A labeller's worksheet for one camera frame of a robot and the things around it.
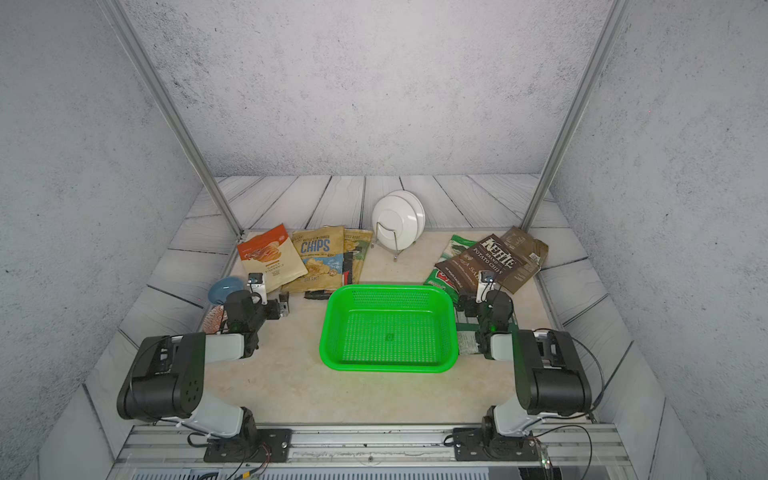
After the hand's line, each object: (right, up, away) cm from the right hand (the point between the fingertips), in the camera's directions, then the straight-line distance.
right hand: (479, 287), depth 93 cm
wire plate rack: (-26, +11, +18) cm, 33 cm away
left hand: (-63, -1, +1) cm, 63 cm away
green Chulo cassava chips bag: (-3, +13, +22) cm, 26 cm away
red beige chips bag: (-71, +9, +18) cm, 74 cm away
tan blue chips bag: (-53, +11, +17) cm, 57 cm away
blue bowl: (-85, -1, +8) cm, 85 cm away
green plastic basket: (-28, -13, 0) cm, 31 cm away
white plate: (-25, +22, +10) cm, 35 cm away
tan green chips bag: (-40, +15, +21) cm, 48 cm away
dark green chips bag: (-3, -15, -5) cm, 17 cm away
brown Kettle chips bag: (+8, +10, +17) cm, 21 cm away
